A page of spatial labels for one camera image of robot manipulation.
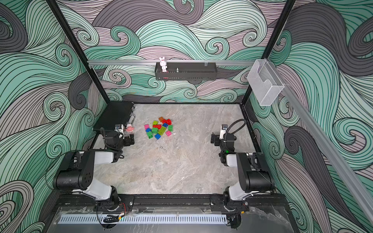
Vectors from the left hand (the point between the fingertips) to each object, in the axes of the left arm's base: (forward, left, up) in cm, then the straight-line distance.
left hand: (125, 133), depth 95 cm
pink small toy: (+6, 0, -4) cm, 7 cm away
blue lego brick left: (+5, -13, -4) cm, 15 cm away
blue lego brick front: (0, -21, -4) cm, 22 cm away
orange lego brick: (+17, -21, -5) cm, 28 cm away
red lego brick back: (+13, -28, -4) cm, 31 cm away
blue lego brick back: (+10, -25, -3) cm, 27 cm away
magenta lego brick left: (+10, -11, -6) cm, 16 cm away
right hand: (0, -63, +1) cm, 63 cm away
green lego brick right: (+8, -29, -5) cm, 31 cm away
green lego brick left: (+2, -15, -5) cm, 16 cm away
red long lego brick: (+9, -21, -4) cm, 23 cm away
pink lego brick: (+4, -28, -5) cm, 29 cm away
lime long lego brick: (+6, -24, -4) cm, 25 cm away
